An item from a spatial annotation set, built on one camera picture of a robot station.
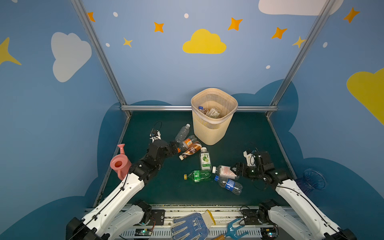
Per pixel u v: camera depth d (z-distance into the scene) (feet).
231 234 2.30
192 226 2.35
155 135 2.20
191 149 3.13
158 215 2.47
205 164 2.95
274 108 3.86
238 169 2.38
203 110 3.39
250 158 2.33
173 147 2.29
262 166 2.01
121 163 2.64
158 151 1.79
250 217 2.44
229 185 2.63
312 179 2.35
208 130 2.89
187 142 3.22
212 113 3.22
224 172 2.83
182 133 3.37
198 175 2.78
